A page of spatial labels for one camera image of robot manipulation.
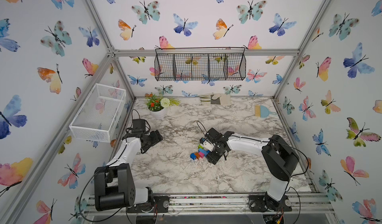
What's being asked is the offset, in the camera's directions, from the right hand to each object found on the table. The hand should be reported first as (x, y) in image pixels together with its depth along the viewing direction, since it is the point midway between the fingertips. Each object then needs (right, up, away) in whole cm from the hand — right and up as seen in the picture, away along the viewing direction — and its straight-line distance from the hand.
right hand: (213, 155), depth 89 cm
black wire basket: (-8, +57, +9) cm, 58 cm away
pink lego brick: (-7, +1, -1) cm, 8 cm away
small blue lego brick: (-12, -1, -1) cm, 12 cm away
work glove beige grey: (+7, +36, +31) cm, 47 cm away
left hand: (-32, +10, 0) cm, 34 cm away
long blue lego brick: (-5, +2, -1) cm, 5 cm away
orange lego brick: (-9, 0, -1) cm, 9 cm away
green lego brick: (-8, +4, +1) cm, 9 cm away
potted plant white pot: (-35, +30, +7) cm, 47 cm away
